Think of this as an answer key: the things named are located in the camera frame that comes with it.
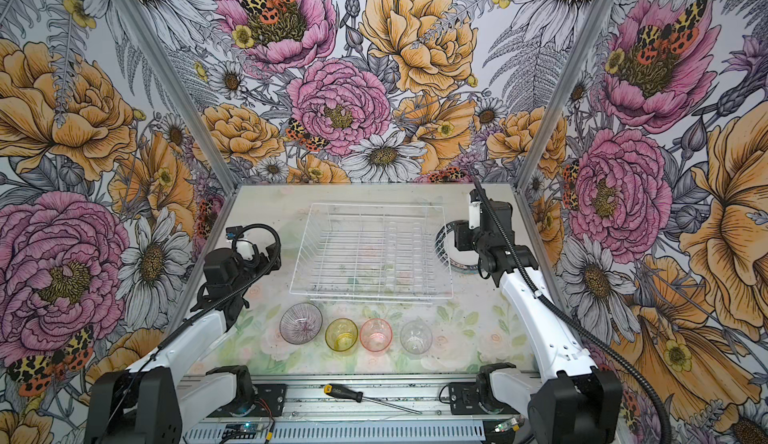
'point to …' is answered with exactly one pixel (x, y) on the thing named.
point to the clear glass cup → (416, 337)
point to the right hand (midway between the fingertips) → (464, 234)
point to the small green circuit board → (240, 431)
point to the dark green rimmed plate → (464, 261)
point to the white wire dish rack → (379, 253)
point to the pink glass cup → (376, 335)
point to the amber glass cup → (341, 334)
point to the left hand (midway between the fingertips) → (265, 252)
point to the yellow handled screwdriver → (358, 397)
